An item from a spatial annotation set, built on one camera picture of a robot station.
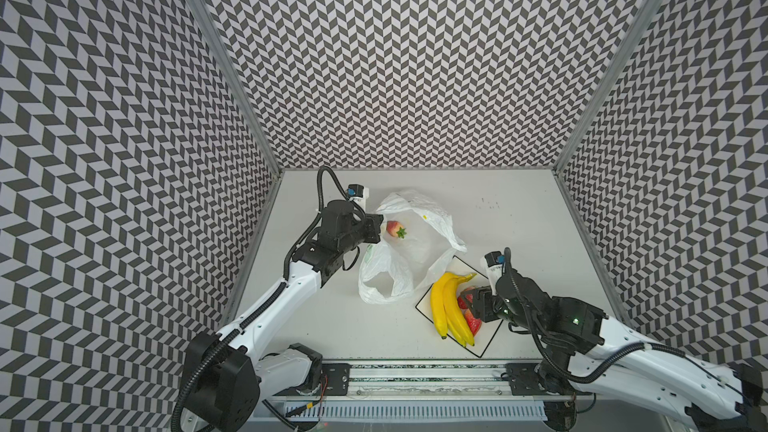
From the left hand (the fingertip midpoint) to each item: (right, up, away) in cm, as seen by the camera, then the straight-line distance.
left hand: (384, 218), depth 79 cm
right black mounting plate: (+35, -41, -5) cm, 54 cm away
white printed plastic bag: (+3, -12, -3) cm, 13 cm away
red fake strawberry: (+21, -24, +3) cm, 32 cm away
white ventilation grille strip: (+8, -45, -10) cm, 47 cm away
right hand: (+22, -21, -6) cm, 31 cm away
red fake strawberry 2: (+3, -5, +17) cm, 18 cm away
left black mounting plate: (-11, -38, -7) cm, 40 cm away
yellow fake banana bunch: (+17, -24, 0) cm, 29 cm away
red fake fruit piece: (+24, -27, -3) cm, 36 cm away
